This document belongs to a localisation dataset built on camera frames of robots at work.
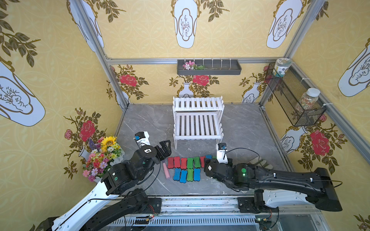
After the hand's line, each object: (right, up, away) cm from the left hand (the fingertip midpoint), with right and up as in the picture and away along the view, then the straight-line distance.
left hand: (159, 143), depth 68 cm
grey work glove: (+58, -15, +20) cm, 64 cm away
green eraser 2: (+19, -15, +18) cm, 31 cm away
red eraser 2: (+7, -15, +22) cm, 28 cm away
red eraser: (+3, -16, +22) cm, 27 cm away
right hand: (+26, -9, +8) cm, 28 cm away
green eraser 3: (+15, -21, +15) cm, 30 cm away
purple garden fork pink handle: (+1, -20, +16) cm, 25 cm away
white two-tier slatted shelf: (+20, +12, +29) cm, 37 cm away
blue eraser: (+7, -21, +16) cm, 28 cm away
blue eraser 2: (+11, -22, +15) cm, 28 cm away
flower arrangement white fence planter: (-31, -7, +9) cm, 33 cm away
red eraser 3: (+11, -16, +20) cm, 28 cm away
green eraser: (+15, -17, +20) cm, 30 cm away
